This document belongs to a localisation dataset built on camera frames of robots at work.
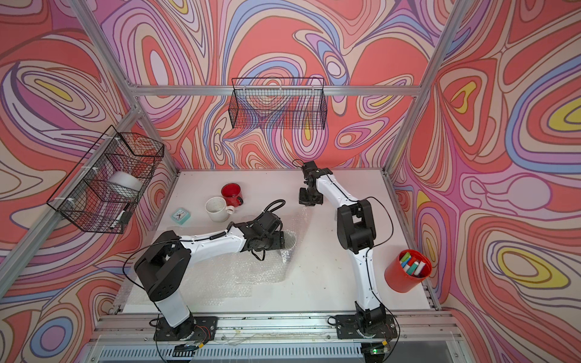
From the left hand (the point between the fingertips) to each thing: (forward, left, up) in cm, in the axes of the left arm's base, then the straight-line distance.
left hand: (282, 244), depth 90 cm
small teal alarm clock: (+14, +46, -1) cm, 48 cm away
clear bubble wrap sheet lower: (-13, +28, -4) cm, 31 cm away
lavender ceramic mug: (0, -3, +4) cm, 5 cm away
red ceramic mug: (+25, +25, +1) cm, 35 cm away
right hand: (+17, -11, +1) cm, 20 cm away
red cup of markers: (-12, -45, +5) cm, 47 cm away
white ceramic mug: (+16, +30, +1) cm, 34 cm away
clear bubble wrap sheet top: (-9, +14, -3) cm, 17 cm away
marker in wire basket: (-2, +52, +22) cm, 57 cm away
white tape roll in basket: (+7, +51, +28) cm, 59 cm away
